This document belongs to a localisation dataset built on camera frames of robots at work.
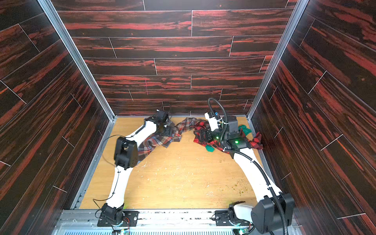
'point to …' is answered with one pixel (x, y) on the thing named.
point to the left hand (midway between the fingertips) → (167, 133)
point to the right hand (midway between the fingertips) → (204, 127)
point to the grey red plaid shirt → (148, 145)
